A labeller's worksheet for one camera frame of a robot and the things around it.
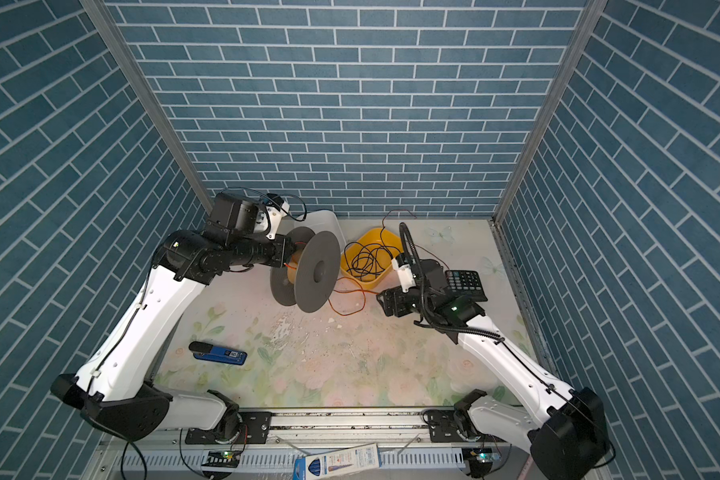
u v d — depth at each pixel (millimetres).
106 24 711
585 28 735
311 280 678
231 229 476
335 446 721
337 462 680
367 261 1054
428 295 578
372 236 1111
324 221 1195
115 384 379
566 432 379
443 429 733
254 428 737
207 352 813
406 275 701
